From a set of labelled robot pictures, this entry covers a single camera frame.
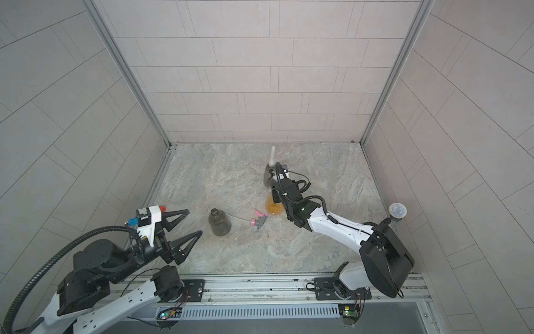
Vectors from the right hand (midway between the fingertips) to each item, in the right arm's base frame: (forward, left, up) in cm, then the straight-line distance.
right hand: (277, 182), depth 85 cm
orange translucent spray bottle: (-4, +3, -14) cm, 14 cm away
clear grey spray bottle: (-1, +3, +4) cm, 5 cm away
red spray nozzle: (-3, +51, -11) cm, 53 cm away
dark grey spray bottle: (-15, +23, -3) cm, 27 cm away
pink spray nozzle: (-11, +8, -12) cm, 18 cm away
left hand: (-24, +22, +18) cm, 38 cm away
